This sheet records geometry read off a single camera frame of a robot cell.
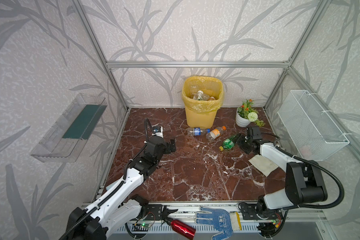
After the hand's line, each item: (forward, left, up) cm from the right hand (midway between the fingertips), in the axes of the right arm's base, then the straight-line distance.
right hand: (235, 137), depth 94 cm
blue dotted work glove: (-43, +14, -5) cm, 46 cm away
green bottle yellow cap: (-1, +4, -5) cm, 7 cm away
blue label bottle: (+7, +24, -3) cm, 25 cm away
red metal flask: (-47, +33, -1) cm, 57 cm away
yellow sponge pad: (-42, +7, -6) cm, 43 cm away
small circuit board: (-46, +53, -8) cm, 71 cm away
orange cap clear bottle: (+5, +12, -2) cm, 13 cm away
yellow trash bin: (+9, +22, +13) cm, 27 cm away
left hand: (-6, +40, +13) cm, 43 cm away
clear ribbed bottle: (+22, +22, +15) cm, 35 cm away
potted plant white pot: (+15, -9, +6) cm, 19 cm away
